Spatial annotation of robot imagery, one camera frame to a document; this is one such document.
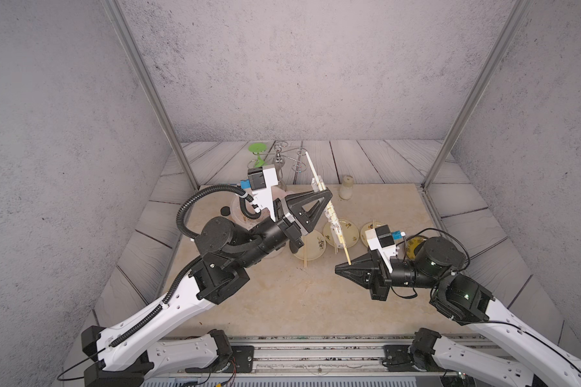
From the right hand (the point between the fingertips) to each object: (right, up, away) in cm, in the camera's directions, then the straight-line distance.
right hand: (342, 271), depth 51 cm
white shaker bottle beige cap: (+13, +19, +63) cm, 68 cm away
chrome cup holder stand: (-15, +32, +41) cm, 54 cm away
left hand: (-3, +14, -9) cm, 17 cm away
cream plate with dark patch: (-2, -4, +51) cm, 51 cm away
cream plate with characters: (+21, +4, +54) cm, 58 cm away
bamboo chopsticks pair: (-6, -7, +43) cm, 44 cm away
